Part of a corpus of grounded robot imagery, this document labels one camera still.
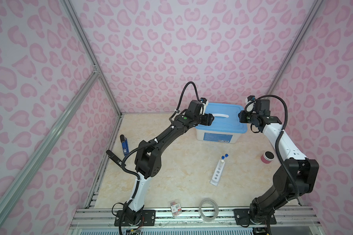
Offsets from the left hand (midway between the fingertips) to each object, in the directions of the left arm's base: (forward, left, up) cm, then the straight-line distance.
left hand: (211, 114), depth 86 cm
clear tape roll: (-50, +5, -23) cm, 55 cm away
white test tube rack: (-28, -2, -20) cm, 35 cm away
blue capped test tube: (-23, -6, -8) cm, 25 cm away
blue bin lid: (+2, -11, -7) cm, 13 cm away
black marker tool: (-14, +62, -24) cm, 68 cm away
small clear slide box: (-45, +21, -22) cm, 54 cm away
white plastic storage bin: (-5, -6, -16) cm, 18 cm away
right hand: (0, -18, +1) cm, 18 cm away
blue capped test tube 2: (-24, -4, -9) cm, 26 cm away
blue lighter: (-5, +56, -22) cm, 60 cm away
